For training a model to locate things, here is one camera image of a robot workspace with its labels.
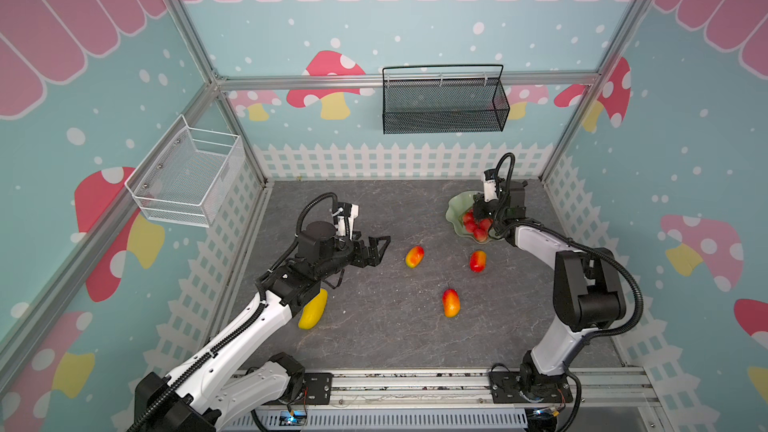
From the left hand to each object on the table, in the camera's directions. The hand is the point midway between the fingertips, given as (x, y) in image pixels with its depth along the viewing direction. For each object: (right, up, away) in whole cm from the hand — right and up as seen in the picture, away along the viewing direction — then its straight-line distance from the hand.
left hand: (375, 242), depth 74 cm
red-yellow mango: (+11, -7, +20) cm, 24 cm away
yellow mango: (-18, -20, +9) cm, 29 cm away
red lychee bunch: (+32, +2, +20) cm, 38 cm away
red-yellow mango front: (+21, -19, +11) cm, 30 cm away
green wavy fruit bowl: (+28, +10, +32) cm, 44 cm away
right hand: (+31, +13, +21) cm, 40 cm away
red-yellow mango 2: (+31, -8, +19) cm, 37 cm away
